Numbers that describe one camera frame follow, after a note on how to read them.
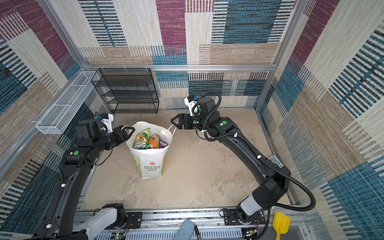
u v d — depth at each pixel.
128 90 1.11
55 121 0.70
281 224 0.71
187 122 0.61
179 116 0.62
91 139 0.50
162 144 0.83
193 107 0.63
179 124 0.62
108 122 0.63
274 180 0.40
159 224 0.73
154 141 0.83
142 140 0.79
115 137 0.61
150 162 0.74
